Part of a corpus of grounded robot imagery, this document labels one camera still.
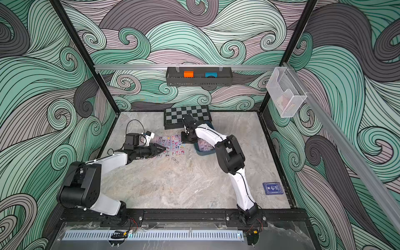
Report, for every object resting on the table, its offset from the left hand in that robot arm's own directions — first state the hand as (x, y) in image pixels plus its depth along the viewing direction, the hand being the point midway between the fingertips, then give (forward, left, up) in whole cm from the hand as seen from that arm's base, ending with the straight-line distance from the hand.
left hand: (164, 148), depth 88 cm
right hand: (+10, -12, -6) cm, 16 cm away
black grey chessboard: (+31, -1, -7) cm, 32 cm away
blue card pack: (-19, -60, -8) cm, 64 cm away
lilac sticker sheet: (+8, -23, -9) cm, 26 cm away
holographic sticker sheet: (+5, -6, -9) cm, 12 cm away
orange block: (+37, -14, +25) cm, 47 cm away
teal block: (+39, -25, +25) cm, 52 cm away
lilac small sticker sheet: (+11, -1, -10) cm, 15 cm away
